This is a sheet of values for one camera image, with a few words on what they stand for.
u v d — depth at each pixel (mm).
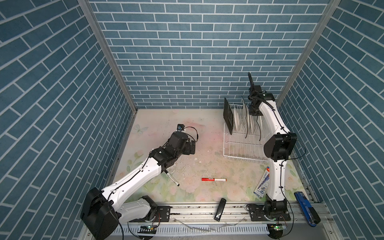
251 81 828
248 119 933
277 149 590
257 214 733
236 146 963
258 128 889
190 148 719
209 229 705
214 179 843
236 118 983
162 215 739
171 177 847
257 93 747
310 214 718
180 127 691
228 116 937
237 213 753
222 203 736
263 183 825
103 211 378
